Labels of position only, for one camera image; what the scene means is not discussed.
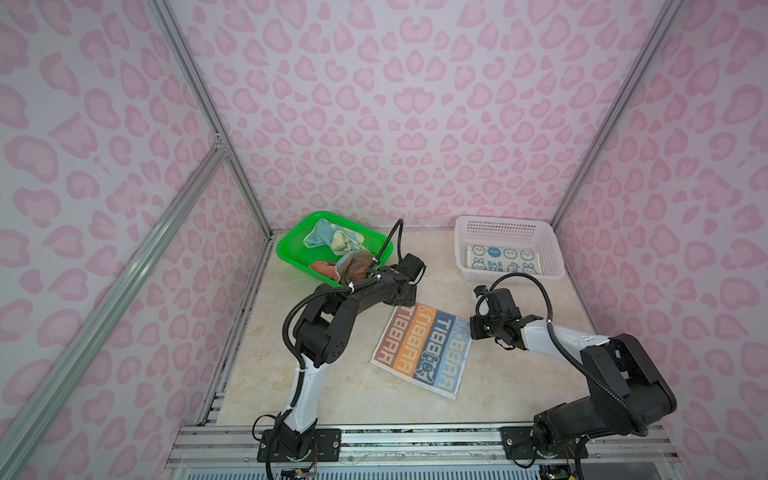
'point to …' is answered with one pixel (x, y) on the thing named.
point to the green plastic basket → (292, 249)
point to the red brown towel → (348, 268)
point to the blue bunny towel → (505, 259)
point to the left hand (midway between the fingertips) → (412, 296)
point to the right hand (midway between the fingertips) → (470, 319)
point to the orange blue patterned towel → (425, 345)
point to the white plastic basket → (530, 233)
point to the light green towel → (340, 239)
